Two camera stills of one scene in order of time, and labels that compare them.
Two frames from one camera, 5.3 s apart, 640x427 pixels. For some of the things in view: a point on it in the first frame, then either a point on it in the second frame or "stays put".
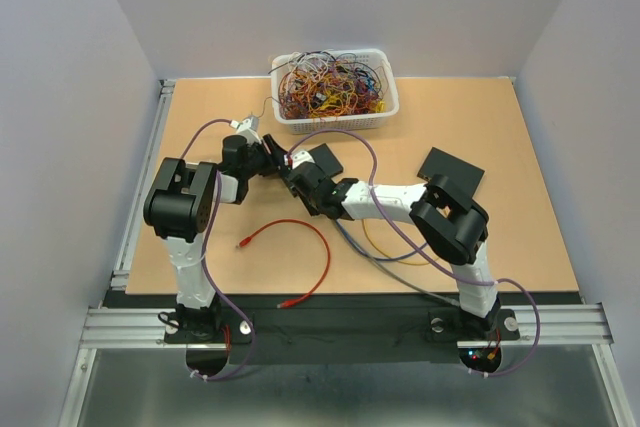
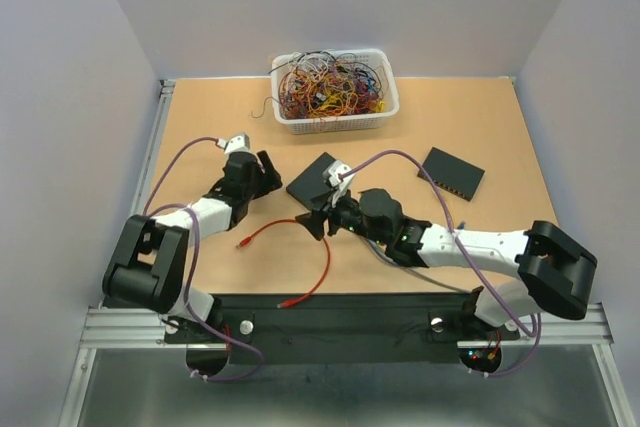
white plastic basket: (377, 59) stays put
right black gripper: (310, 207) to (314, 220)
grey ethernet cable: (408, 281) to (434, 281)
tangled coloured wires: (314, 84) stays put
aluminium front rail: (584, 324) stays put
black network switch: (464, 175) stays put
